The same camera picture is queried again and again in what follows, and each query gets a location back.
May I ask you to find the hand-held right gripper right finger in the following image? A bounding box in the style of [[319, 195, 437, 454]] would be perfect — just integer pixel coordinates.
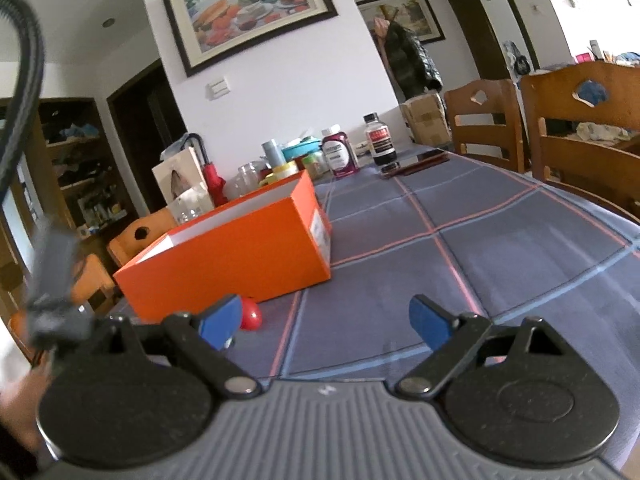
[[395, 295, 593, 401]]

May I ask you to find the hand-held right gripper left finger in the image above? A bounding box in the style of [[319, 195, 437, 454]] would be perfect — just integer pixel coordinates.
[[75, 294, 263, 401]]

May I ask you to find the orange cardboard box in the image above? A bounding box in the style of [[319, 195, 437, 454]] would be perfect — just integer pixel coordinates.
[[113, 169, 333, 324]]

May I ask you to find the person's left hand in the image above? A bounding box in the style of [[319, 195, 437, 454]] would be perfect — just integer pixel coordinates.
[[0, 361, 58, 461]]

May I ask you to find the wooden dining chair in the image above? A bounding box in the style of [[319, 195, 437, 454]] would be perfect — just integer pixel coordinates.
[[69, 253, 119, 314], [443, 78, 527, 174], [519, 62, 640, 227], [107, 208, 179, 269]]

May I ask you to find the blue plaid tablecloth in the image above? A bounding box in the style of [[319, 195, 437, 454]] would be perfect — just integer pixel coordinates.
[[100, 146, 640, 476]]

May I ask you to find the clear drinking glass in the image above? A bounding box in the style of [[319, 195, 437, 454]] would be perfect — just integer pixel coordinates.
[[174, 194, 207, 224]]

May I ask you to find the dark wooden shelf cabinet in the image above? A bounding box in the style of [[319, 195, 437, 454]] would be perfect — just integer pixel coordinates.
[[37, 97, 139, 237]]

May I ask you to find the red umbrella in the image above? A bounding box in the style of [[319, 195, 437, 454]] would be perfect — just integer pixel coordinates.
[[184, 133, 229, 208]]

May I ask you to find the white paper bag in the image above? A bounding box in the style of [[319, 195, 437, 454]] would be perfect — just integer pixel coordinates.
[[152, 147, 216, 222]]

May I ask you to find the glass jar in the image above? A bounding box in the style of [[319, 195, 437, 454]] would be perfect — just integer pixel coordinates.
[[237, 162, 261, 192]]

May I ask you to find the phone in brown case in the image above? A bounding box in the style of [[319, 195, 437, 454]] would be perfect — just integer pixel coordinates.
[[379, 149, 450, 177]]

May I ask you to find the grey-blue cylinder can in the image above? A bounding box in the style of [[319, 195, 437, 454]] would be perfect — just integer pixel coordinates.
[[261, 139, 286, 169]]

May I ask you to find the dark wooden door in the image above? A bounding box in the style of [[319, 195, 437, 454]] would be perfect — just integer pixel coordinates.
[[106, 64, 187, 213]]

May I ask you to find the dark bottle with white cap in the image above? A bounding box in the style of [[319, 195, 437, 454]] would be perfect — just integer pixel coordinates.
[[363, 113, 399, 167]]

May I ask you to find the red supplement bottle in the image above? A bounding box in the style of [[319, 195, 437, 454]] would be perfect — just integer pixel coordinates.
[[320, 125, 360, 180]]

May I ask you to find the teal bowl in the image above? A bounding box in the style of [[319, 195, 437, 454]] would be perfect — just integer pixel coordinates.
[[281, 137, 323, 162]]

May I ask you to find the brown cardboard box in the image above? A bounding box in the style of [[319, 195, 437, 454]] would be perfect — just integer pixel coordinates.
[[399, 92, 452, 147]]

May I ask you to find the black hanging jacket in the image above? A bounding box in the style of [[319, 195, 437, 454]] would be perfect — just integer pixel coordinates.
[[382, 22, 444, 102]]

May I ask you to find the framed landscape picture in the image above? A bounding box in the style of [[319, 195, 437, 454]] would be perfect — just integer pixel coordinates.
[[355, 0, 446, 44]]

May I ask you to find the framed food picture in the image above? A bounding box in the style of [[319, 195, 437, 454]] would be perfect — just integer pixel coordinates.
[[161, 0, 339, 79]]

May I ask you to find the grey braided cable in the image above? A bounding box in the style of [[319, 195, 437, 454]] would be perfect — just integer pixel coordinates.
[[0, 0, 47, 202]]

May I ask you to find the dark wooden door frame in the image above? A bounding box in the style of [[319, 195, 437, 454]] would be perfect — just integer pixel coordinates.
[[432, 0, 542, 82]]

